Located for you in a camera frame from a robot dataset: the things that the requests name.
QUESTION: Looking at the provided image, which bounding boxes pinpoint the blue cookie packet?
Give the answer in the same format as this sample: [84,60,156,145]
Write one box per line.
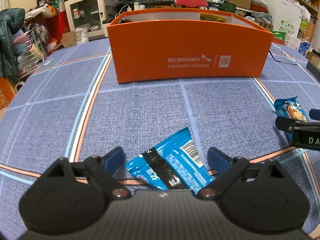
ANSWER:
[274,96,309,144]

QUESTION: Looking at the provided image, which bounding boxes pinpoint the yellow snack bag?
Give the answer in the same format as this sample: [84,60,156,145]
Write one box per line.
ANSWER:
[200,13,227,23]

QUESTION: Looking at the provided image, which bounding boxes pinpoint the black rectangular bar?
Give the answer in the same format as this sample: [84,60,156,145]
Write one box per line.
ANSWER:
[306,61,320,80]

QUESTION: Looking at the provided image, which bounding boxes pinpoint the eyeglasses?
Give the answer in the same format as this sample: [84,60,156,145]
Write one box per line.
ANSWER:
[269,44,297,66]

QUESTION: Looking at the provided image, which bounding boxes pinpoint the white refrigerator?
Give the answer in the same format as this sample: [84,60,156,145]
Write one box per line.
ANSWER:
[263,0,303,37]

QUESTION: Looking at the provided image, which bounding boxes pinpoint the orange cardboard box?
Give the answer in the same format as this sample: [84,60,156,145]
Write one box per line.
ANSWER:
[107,8,273,83]

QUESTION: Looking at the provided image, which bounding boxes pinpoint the white glass-door cabinet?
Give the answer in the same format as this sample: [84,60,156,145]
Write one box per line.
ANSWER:
[65,0,106,40]

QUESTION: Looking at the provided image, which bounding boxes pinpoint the red folding chair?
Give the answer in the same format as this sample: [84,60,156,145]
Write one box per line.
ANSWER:
[174,0,209,8]

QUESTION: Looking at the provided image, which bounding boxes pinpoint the teal puffer jacket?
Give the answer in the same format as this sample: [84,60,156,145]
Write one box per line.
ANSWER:
[1,8,25,77]

